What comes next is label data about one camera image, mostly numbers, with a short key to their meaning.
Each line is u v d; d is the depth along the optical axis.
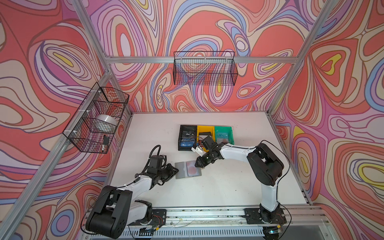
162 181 0.77
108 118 0.73
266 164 0.52
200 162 0.80
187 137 1.04
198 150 0.86
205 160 0.82
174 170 0.87
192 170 0.88
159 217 0.73
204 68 0.96
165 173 0.78
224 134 1.04
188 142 1.01
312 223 0.74
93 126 0.73
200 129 1.01
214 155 0.70
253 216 0.73
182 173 0.88
